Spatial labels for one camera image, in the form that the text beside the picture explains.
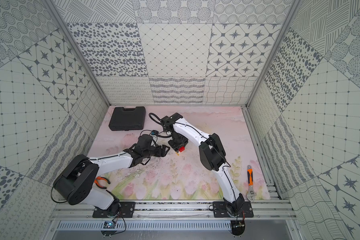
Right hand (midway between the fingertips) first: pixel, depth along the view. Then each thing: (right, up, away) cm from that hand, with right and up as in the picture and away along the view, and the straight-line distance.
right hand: (182, 149), depth 88 cm
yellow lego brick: (-3, -4, +5) cm, 8 cm away
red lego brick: (0, +1, -4) cm, 4 cm away
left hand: (-8, 0, 0) cm, 8 cm away
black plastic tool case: (-42, +18, +24) cm, 52 cm away
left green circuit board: (-36, -34, -16) cm, 52 cm away
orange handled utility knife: (+37, -22, -9) cm, 44 cm away
